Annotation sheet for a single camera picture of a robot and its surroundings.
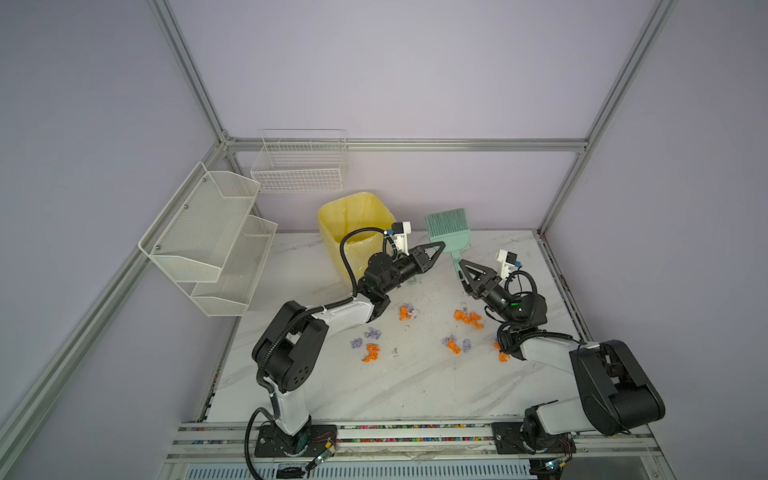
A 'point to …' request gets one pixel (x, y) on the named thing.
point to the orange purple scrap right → (502, 356)
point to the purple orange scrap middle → (451, 342)
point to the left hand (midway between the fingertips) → (446, 245)
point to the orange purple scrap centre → (405, 311)
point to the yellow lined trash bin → (361, 210)
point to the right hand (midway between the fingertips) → (455, 270)
